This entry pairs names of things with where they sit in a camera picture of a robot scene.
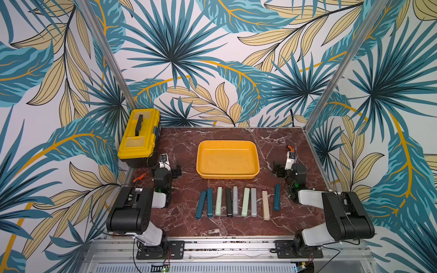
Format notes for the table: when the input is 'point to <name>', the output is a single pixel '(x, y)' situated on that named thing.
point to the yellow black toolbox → (139, 137)
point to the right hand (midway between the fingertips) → (284, 161)
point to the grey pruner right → (254, 209)
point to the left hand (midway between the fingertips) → (168, 163)
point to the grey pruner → (235, 201)
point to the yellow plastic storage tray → (227, 159)
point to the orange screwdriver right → (292, 149)
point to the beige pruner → (265, 205)
